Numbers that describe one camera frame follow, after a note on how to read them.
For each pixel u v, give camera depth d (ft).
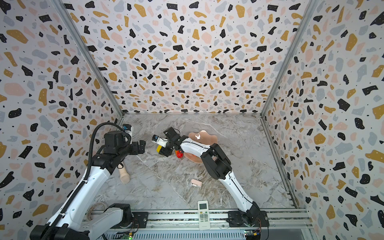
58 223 1.24
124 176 2.74
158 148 3.16
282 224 2.41
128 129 2.25
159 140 2.85
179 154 3.12
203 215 2.45
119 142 1.92
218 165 1.95
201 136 3.40
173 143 2.60
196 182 2.76
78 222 1.33
